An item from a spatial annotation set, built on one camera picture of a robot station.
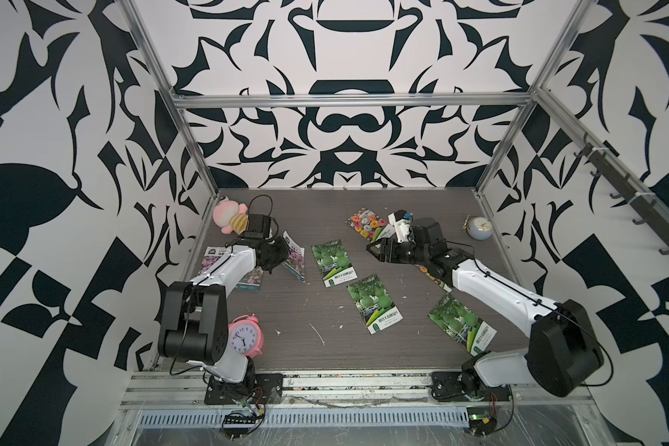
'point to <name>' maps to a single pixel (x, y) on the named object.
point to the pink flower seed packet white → (295, 262)
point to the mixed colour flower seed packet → (370, 225)
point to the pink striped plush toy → (230, 216)
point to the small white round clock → (479, 228)
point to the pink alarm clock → (246, 335)
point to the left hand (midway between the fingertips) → (286, 248)
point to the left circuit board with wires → (238, 425)
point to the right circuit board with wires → (482, 420)
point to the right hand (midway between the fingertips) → (373, 244)
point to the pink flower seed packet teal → (250, 282)
